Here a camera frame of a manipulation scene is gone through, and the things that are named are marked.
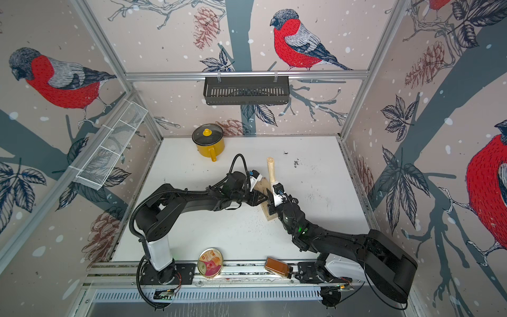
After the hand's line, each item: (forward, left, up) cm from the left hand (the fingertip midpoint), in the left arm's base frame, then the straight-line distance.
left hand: (269, 195), depth 87 cm
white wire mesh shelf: (+7, +74, +12) cm, 75 cm away
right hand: (0, 0, +8) cm, 8 cm away
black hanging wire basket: (+53, +12, +20) cm, 58 cm away
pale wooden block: (+6, +3, -3) cm, 7 cm away
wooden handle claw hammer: (-2, 0, +27) cm, 27 cm away
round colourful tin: (-26, +23, -4) cm, 35 cm away
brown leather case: (-27, -3, -4) cm, 28 cm away
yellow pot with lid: (+34, +33, +1) cm, 47 cm away
